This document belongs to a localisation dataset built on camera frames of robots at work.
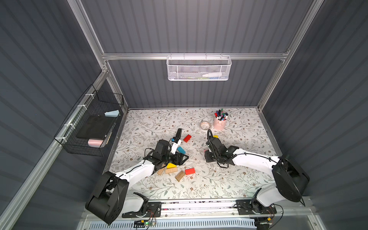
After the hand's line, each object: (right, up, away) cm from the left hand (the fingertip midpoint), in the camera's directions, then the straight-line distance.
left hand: (185, 157), depth 84 cm
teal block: (-3, +2, +13) cm, 14 cm away
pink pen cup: (+24, +22, +15) cm, 36 cm away
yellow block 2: (+22, +10, +21) cm, 32 cm away
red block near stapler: (+1, +9, +19) cm, 21 cm away
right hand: (+13, 0, +4) cm, 13 cm away
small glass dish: (+15, +19, +25) cm, 35 cm away
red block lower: (+2, -10, +4) cm, 11 cm away
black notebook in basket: (-44, +19, -15) cm, 50 cm away
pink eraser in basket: (-42, +11, -18) cm, 47 cm away
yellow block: (-9, -3, -5) cm, 10 cm away
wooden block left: (-16, -10, +3) cm, 19 cm away
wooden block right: (-4, -11, +1) cm, 11 cm away
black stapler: (-5, +11, +16) cm, 20 cm away
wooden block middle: (-10, -9, +3) cm, 14 cm away
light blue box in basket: (-41, +26, -1) cm, 49 cm away
